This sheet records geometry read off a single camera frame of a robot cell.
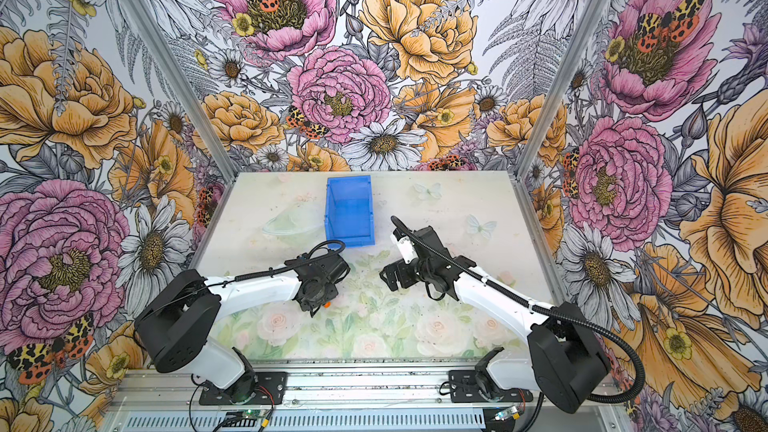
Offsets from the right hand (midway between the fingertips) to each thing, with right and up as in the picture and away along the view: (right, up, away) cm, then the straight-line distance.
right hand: (398, 276), depth 84 cm
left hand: (-22, -8, +5) cm, 24 cm away
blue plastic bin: (-17, +17, +28) cm, 37 cm away
